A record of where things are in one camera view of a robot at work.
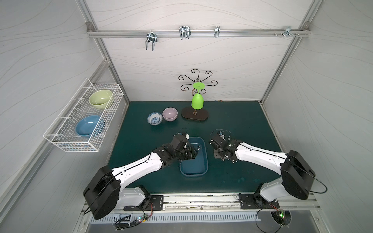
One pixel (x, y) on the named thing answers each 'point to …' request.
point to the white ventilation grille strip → (176, 217)
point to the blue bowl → (85, 126)
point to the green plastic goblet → (197, 101)
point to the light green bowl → (99, 99)
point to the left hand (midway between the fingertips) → (196, 153)
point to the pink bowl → (170, 113)
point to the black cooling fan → (282, 217)
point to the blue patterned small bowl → (154, 118)
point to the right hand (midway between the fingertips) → (219, 150)
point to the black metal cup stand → (189, 113)
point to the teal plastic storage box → (199, 166)
